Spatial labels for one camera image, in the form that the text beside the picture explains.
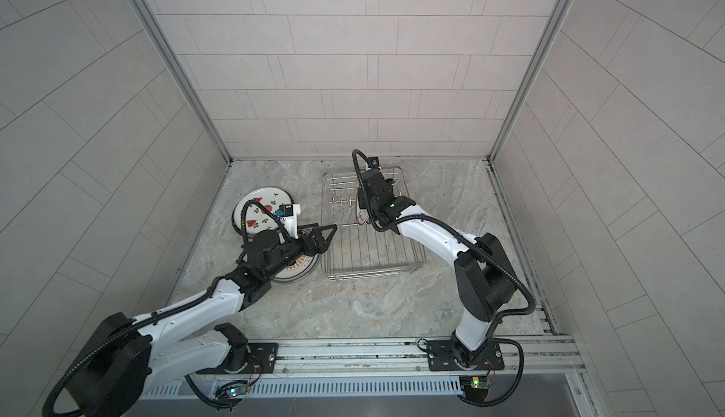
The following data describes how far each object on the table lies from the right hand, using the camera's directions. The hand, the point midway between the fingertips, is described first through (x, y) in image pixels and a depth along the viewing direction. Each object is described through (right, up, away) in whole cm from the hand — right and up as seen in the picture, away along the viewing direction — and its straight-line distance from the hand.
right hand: (366, 187), depth 87 cm
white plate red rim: (-1, -10, +7) cm, 12 cm away
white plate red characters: (-20, -24, -4) cm, 32 cm away
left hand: (-8, -10, -11) cm, 17 cm away
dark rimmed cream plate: (-39, -12, +9) cm, 42 cm away
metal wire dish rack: (-2, -20, +1) cm, 20 cm away
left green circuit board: (-29, -47, -22) cm, 60 cm away
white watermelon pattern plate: (-36, -5, +15) cm, 39 cm away
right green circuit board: (+29, -48, -19) cm, 59 cm away
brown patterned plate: (-15, -17, -18) cm, 29 cm away
